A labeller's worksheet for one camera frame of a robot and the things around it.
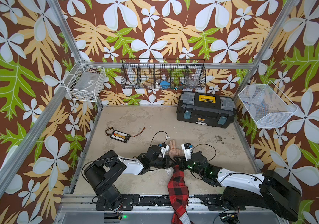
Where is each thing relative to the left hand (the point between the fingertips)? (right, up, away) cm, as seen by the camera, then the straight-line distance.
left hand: (177, 162), depth 83 cm
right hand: (-3, +3, -1) cm, 4 cm away
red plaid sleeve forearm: (0, -14, -9) cm, 16 cm away
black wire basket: (-8, +59, +16) cm, 61 cm away
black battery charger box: (-39, +14, +16) cm, 44 cm away
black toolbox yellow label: (+25, +33, +11) cm, 43 cm away
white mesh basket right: (+54, +33, -2) cm, 63 cm away
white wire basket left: (-57, +49, +2) cm, 75 cm away
